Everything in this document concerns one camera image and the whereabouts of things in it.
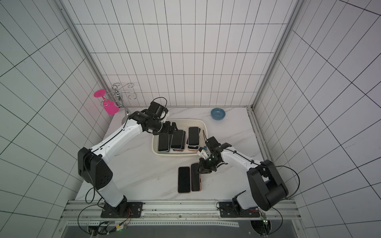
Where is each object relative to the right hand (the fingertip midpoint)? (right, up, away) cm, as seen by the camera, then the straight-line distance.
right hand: (194, 173), depth 80 cm
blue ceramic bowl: (+19, +35, +34) cm, 52 cm away
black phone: (-6, -5, +1) cm, 8 cm away
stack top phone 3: (0, +19, +17) cm, 26 cm away
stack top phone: (-20, +14, +15) cm, 29 cm away
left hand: (-14, +22, +2) cm, 26 cm away
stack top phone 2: (-11, +16, +17) cm, 26 cm away
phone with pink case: (+1, -4, +1) cm, 4 cm away
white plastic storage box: (-5, +16, +15) cm, 22 cm away
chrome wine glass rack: (-47, +46, +9) cm, 67 cm away
